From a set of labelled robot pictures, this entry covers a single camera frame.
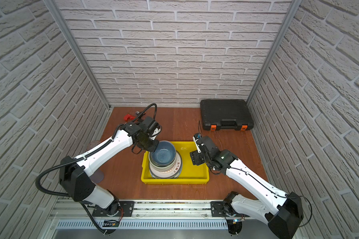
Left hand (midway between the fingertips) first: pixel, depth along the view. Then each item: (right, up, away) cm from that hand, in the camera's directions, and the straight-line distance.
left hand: (156, 146), depth 80 cm
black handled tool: (-20, +20, +33) cm, 44 cm away
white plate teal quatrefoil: (+11, -18, +3) cm, 21 cm away
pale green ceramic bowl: (+4, -10, -5) cm, 12 cm away
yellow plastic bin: (+19, -17, +5) cm, 26 cm away
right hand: (+23, -3, -2) cm, 23 cm away
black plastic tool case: (+48, +19, +35) cm, 62 cm away
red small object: (-28, +18, +32) cm, 46 cm away
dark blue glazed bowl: (+4, -5, +2) cm, 7 cm away
